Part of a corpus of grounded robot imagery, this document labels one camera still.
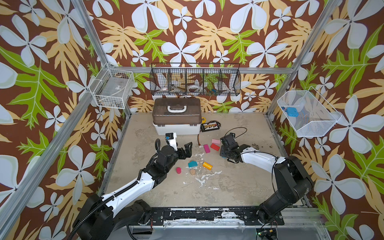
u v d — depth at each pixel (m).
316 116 0.78
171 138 0.68
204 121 1.14
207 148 1.01
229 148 0.73
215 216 0.75
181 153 0.70
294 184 0.45
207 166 0.91
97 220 0.40
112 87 0.86
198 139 1.05
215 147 1.01
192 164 0.93
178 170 0.90
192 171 0.88
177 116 0.91
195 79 0.99
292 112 0.86
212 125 1.11
